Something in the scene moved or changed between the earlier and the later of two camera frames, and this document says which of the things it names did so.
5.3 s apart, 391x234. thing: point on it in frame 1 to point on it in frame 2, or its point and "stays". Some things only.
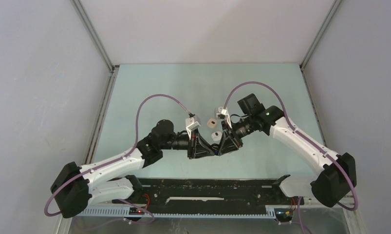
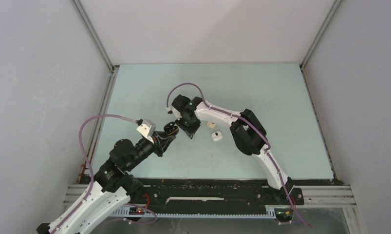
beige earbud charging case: (211, 123) stays
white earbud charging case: (216, 136) stays
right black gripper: (231, 141) to (190, 131)
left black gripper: (195, 149) to (161, 141)
